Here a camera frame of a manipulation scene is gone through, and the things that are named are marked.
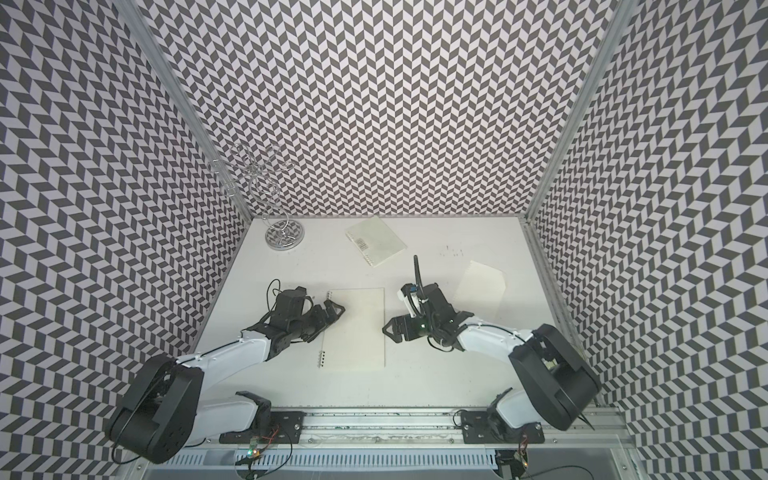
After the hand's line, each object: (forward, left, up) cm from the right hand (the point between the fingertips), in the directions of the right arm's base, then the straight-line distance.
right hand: (395, 332), depth 85 cm
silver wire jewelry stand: (+55, +48, +17) cm, 75 cm away
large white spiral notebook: (-1, +12, -3) cm, 12 cm away
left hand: (+5, +18, -1) cm, 18 cm away
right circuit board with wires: (-30, -27, -1) cm, 41 cm away
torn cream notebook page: (+16, -28, -3) cm, 32 cm away
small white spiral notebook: (+37, +8, -3) cm, 38 cm away
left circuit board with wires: (-28, +30, -2) cm, 41 cm away
